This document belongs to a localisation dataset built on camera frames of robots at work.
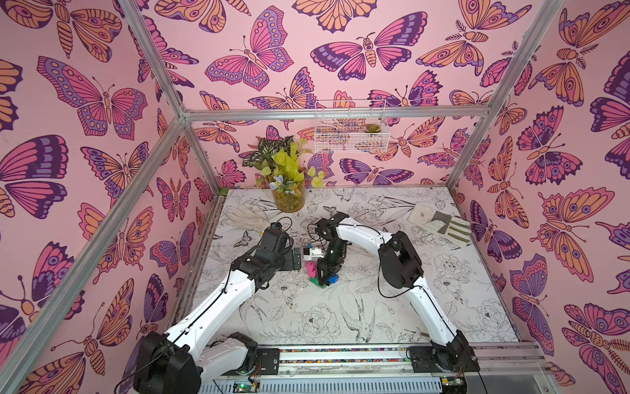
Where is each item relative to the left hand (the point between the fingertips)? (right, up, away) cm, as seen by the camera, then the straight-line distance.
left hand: (289, 252), depth 83 cm
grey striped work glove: (+68, +6, +20) cm, 71 cm away
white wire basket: (+23, +47, +12) cm, 53 cm away
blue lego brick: (+15, -10, +2) cm, 18 cm away
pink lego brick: (+8, -6, +4) cm, 11 cm away
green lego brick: (+9, -11, +4) cm, 15 cm away
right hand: (+12, -11, +7) cm, 18 cm away
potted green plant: (-6, +34, +14) cm, 37 cm away
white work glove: (-21, +11, +26) cm, 36 cm away
